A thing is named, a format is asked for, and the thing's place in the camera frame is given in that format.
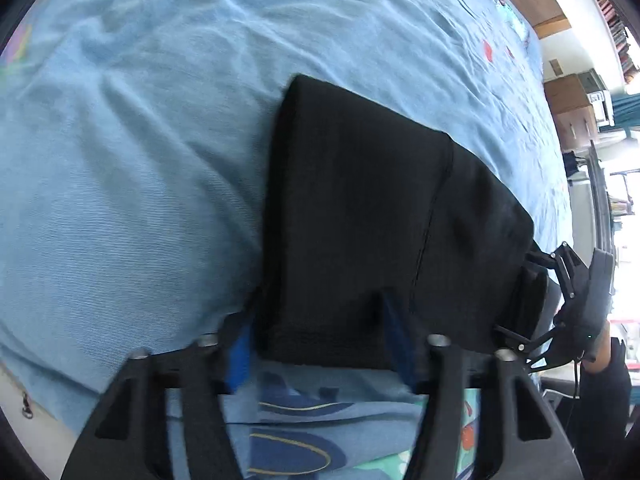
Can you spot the black bag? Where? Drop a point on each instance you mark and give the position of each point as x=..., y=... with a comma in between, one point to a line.
x=571, y=164

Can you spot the blue printed bed blanket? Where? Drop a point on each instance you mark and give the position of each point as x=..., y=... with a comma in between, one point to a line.
x=140, y=160

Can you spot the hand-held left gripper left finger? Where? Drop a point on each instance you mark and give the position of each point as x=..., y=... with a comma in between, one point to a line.
x=239, y=357

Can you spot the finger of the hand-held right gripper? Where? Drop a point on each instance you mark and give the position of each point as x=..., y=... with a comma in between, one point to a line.
x=530, y=342
x=565, y=262

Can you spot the black pants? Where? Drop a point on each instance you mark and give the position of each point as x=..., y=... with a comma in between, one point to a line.
x=360, y=220

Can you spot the row of books on shelf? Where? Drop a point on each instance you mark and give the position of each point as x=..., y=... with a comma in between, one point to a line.
x=612, y=15

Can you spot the metal zipper pull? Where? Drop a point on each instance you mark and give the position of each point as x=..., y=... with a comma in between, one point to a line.
x=26, y=406

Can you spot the beige wall socket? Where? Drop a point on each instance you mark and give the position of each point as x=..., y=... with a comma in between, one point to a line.
x=554, y=66

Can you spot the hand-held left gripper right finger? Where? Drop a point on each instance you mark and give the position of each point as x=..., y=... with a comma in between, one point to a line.
x=400, y=342

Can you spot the wooden dresser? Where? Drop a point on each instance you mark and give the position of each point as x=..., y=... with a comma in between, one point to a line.
x=570, y=110

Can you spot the white printer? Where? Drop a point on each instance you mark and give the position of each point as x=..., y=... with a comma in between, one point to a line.
x=596, y=97

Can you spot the teal curtain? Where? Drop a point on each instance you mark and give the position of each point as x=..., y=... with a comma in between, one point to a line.
x=625, y=112

